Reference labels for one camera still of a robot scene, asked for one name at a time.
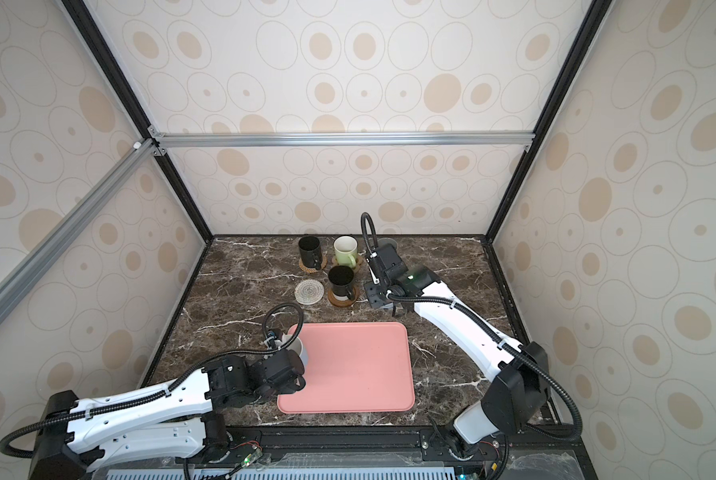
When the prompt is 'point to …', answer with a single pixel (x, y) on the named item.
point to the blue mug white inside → (290, 342)
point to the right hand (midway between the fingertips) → (379, 289)
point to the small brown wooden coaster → (342, 300)
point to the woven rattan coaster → (310, 270)
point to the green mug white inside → (345, 249)
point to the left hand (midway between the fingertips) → (303, 375)
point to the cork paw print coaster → (358, 264)
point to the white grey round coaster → (309, 291)
